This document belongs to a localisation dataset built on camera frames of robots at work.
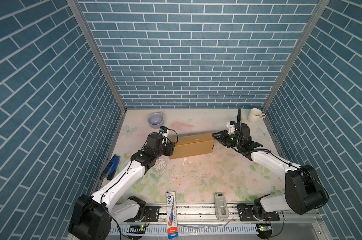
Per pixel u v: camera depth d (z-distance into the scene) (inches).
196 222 28.4
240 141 26.7
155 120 43.5
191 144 33.0
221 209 28.0
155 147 24.0
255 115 41.7
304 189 16.9
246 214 29.0
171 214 28.6
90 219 15.2
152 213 29.1
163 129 28.2
